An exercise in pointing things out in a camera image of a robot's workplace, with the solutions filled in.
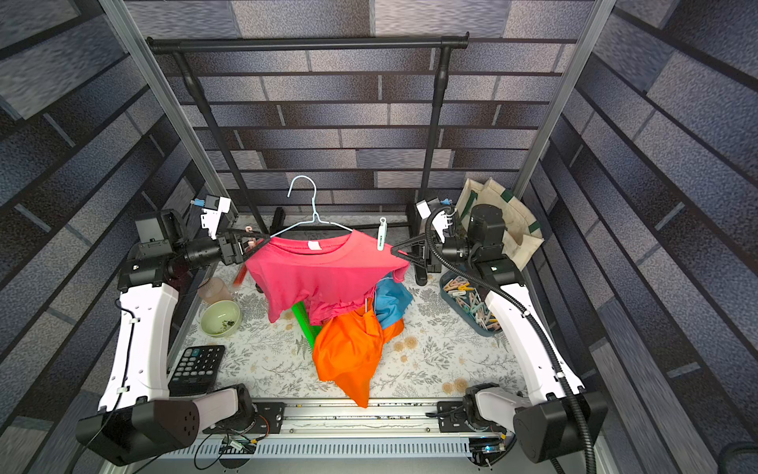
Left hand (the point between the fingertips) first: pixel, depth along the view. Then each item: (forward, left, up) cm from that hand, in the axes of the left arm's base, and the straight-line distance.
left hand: (262, 236), depth 66 cm
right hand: (-5, -29, +1) cm, 30 cm away
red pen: (+12, +22, -35) cm, 43 cm away
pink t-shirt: (-7, -16, -4) cm, 18 cm away
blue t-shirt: (-2, -30, -26) cm, 40 cm away
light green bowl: (-4, +23, -35) cm, 42 cm away
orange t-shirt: (-16, -19, -26) cm, 36 cm away
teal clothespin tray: (+3, -56, -35) cm, 66 cm away
